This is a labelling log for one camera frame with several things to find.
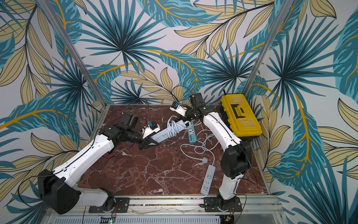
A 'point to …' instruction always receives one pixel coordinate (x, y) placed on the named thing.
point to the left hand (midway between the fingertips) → (156, 144)
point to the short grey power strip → (208, 180)
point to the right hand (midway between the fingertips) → (178, 115)
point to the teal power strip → (192, 135)
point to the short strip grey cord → (204, 159)
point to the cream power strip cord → (197, 123)
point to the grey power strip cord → (173, 129)
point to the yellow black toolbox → (239, 117)
